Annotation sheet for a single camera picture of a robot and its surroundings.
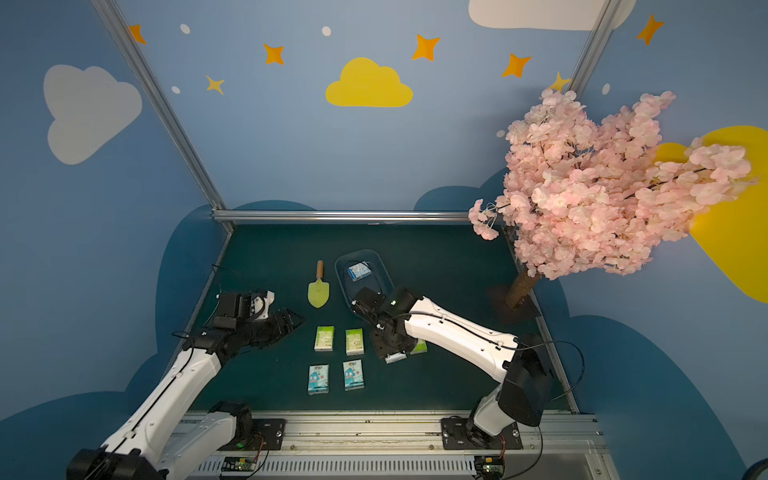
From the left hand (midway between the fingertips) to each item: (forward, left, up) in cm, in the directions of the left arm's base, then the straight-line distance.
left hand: (298, 321), depth 81 cm
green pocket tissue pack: (-1, -6, -10) cm, 12 cm away
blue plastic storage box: (+23, -21, -12) cm, 34 cm away
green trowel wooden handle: (+17, -1, -12) cm, 21 cm away
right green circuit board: (-31, -51, -15) cm, 61 cm away
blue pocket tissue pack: (-12, -6, -11) cm, 17 cm away
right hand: (-6, -27, +1) cm, 27 cm away
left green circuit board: (-32, +11, -14) cm, 36 cm away
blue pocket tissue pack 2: (-11, -16, -10) cm, 22 cm away
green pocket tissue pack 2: (-1, -15, -10) cm, 18 cm away
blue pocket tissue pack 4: (+25, -14, -10) cm, 30 cm away
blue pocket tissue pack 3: (-11, -27, +4) cm, 29 cm away
